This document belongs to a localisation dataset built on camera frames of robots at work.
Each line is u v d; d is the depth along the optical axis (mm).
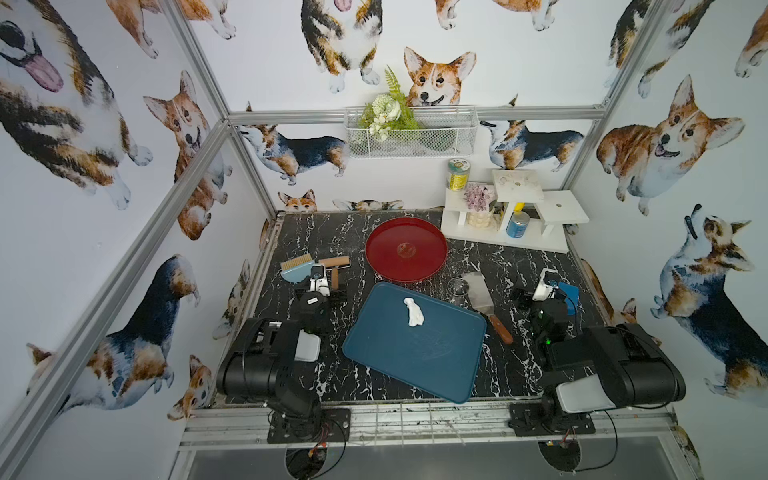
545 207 1005
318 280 777
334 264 1058
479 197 954
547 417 678
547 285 764
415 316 906
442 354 841
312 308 703
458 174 1031
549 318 690
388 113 783
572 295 987
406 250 1097
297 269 1035
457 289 996
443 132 924
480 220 1119
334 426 746
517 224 1068
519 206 1066
